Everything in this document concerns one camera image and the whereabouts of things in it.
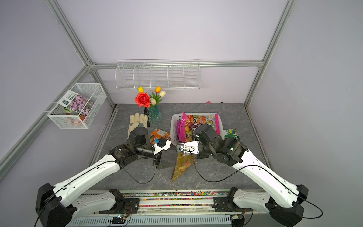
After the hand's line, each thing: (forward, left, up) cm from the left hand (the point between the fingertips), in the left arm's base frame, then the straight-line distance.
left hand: (176, 156), depth 64 cm
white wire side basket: (+24, +58, +3) cm, 63 cm away
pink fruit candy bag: (+29, -7, -17) cm, 34 cm away
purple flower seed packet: (+30, +51, +9) cm, 60 cm away
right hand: (+8, -9, +2) cm, 12 cm away
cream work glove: (+45, +33, -26) cm, 62 cm away
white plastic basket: (+37, 0, -16) cm, 40 cm away
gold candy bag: (-3, -3, 0) cm, 4 cm away
